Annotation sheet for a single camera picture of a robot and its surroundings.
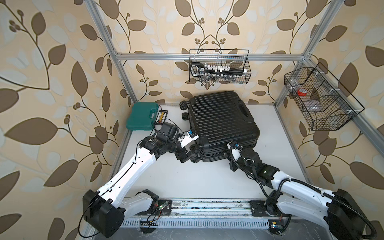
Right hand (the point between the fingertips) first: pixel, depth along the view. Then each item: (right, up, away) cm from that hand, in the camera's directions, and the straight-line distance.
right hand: (226, 155), depth 83 cm
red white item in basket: (+41, +35, -2) cm, 54 cm away
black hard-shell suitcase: (-5, +20, +2) cm, 21 cm away
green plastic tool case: (-59, +22, +29) cm, 69 cm away
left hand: (-21, +7, -9) cm, 24 cm away
